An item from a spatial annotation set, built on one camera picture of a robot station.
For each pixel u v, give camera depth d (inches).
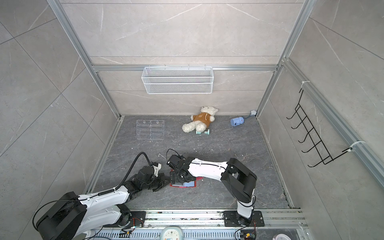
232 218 29.4
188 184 33.1
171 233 26.6
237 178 19.8
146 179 26.7
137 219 28.7
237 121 43.7
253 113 48.0
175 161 26.6
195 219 29.4
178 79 39.6
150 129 41.0
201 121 41.8
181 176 24.4
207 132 41.9
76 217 16.3
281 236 26.5
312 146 25.4
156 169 31.8
